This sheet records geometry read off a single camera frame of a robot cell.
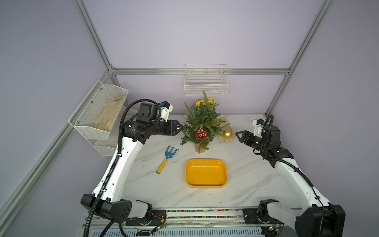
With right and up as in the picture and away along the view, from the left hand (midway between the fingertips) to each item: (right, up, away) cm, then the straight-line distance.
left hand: (177, 130), depth 69 cm
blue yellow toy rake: (-9, -18, +26) cm, 33 cm away
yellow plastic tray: (+15, -27, +19) cm, 37 cm away
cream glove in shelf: (-39, +5, +7) cm, 40 cm away
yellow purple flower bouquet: (+13, +15, +10) cm, 22 cm away
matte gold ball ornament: (+28, -2, +14) cm, 31 cm away
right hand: (+34, -4, +11) cm, 36 cm away
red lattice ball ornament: (+12, -2, -1) cm, 12 cm away
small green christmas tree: (+14, +6, +5) cm, 16 cm away
